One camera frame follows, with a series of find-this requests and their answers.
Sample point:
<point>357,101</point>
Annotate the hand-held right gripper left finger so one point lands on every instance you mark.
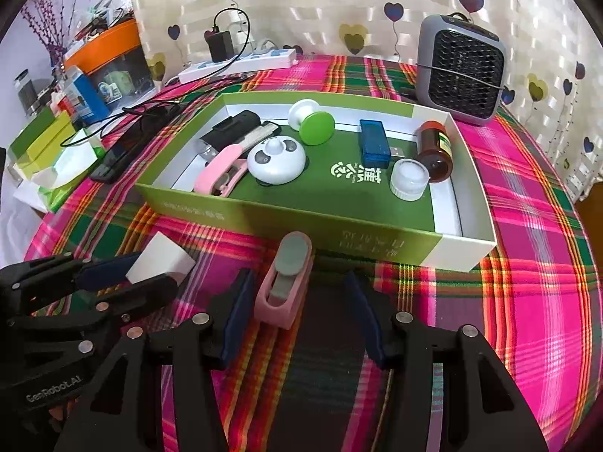
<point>238,315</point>

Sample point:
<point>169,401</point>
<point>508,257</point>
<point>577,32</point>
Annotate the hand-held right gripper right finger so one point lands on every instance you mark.
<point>365,320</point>

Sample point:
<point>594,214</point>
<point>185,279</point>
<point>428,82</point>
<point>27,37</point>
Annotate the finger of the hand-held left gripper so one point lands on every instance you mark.
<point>108,270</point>
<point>141,294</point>

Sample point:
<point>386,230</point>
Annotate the pink clip with grey tab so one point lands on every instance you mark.
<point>278,306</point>

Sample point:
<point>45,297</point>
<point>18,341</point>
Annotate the white plug charger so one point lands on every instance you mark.
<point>160,256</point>

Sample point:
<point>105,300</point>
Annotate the green and white cardboard box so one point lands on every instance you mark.
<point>377,240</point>

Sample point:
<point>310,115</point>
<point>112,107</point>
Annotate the white ribbed bottle cap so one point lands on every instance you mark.
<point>409,181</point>

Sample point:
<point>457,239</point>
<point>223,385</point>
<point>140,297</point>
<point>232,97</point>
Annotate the white panda-face oval gadget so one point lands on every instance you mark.
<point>275,165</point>

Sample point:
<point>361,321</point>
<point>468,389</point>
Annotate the brown jar with red lid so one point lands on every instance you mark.
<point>433,160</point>

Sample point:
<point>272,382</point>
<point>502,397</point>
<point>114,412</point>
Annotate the blue translucent usb tester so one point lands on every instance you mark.
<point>374,143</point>

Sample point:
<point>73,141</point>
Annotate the black device with clear cap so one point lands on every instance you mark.
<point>231,129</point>

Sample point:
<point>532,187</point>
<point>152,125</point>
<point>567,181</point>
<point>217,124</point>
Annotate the white and green spool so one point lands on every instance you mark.
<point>316,129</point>

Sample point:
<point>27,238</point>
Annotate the white paper sheet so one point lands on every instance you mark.
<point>33,197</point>

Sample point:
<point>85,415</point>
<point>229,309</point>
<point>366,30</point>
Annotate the green tissue pack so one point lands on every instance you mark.
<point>61,174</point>

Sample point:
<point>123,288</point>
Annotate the black smartphone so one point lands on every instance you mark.
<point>127,150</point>

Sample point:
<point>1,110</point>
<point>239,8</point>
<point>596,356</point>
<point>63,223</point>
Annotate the yellow-green cardboard box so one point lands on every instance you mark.
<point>40,141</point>

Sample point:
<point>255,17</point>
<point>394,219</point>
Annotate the pink and green plaid tablecloth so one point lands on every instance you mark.
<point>527,268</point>

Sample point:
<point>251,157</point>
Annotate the blue and white carton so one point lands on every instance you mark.
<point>89,99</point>

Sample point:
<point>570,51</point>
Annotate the orange storage bin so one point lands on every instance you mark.
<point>113,44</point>

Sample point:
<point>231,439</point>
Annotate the white power strip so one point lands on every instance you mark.
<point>245,63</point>

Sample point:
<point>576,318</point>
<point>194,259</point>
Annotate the black power adapter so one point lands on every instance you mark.
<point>220,47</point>

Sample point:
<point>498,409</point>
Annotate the grey desktop fan heater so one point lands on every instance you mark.
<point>464,70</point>

